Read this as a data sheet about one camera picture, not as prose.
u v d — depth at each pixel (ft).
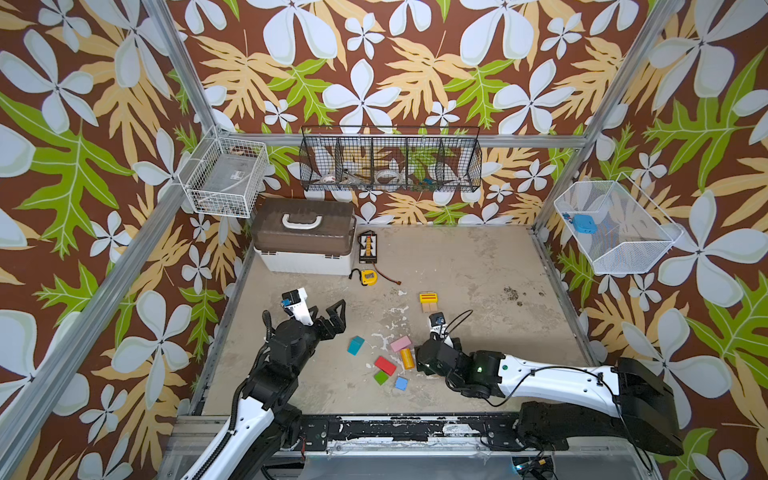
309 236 2.93
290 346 1.81
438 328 2.25
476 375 1.84
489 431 2.45
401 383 2.69
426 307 3.17
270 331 1.82
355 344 2.91
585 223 2.83
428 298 3.20
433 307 3.14
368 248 3.65
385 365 2.83
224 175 2.83
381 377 2.76
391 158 3.23
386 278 3.43
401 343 2.91
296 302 2.14
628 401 1.36
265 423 1.71
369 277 3.41
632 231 2.51
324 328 2.18
